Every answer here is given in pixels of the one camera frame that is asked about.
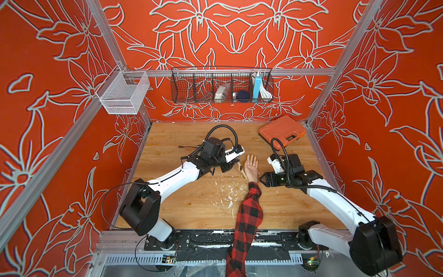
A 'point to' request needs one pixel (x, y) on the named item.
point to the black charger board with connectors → (183, 146)
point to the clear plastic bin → (123, 92)
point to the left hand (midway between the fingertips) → (237, 155)
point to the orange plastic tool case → (285, 128)
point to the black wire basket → (199, 85)
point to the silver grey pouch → (222, 92)
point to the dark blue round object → (243, 96)
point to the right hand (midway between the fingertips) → (262, 178)
